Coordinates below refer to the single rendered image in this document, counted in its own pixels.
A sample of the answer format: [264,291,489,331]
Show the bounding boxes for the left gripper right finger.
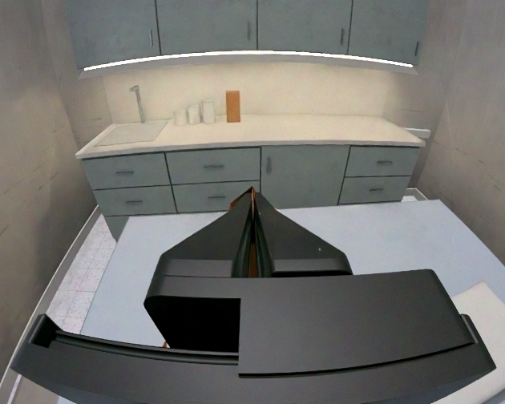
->
[255,192,353,278]

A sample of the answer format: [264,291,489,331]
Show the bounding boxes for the brown polka-dot pillowcase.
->
[162,186,257,348]

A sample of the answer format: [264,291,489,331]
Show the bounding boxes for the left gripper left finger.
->
[152,193,252,278]

